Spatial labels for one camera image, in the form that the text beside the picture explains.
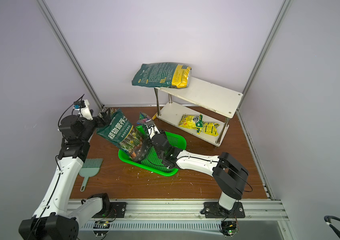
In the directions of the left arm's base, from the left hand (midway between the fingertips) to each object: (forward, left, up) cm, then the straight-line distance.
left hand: (102, 108), depth 71 cm
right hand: (-2, -23, -10) cm, 26 cm away
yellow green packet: (+11, -47, -23) cm, 53 cm away
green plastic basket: (-12, -21, -35) cm, 42 cm away
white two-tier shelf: (+11, -57, -3) cm, 58 cm away
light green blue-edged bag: (+6, -17, -15) cm, 23 cm away
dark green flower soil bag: (-2, -4, -15) cm, 15 cm away
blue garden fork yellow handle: (+23, -20, -32) cm, 44 cm away
